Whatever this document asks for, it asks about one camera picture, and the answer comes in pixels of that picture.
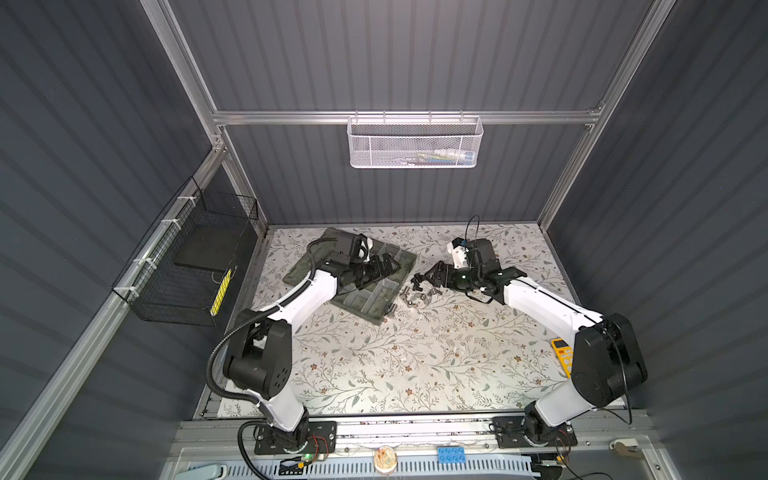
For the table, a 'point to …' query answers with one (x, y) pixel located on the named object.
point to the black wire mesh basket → (177, 273)
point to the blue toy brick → (451, 455)
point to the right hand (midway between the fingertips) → (437, 279)
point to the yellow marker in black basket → (214, 308)
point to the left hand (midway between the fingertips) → (391, 271)
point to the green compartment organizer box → (369, 300)
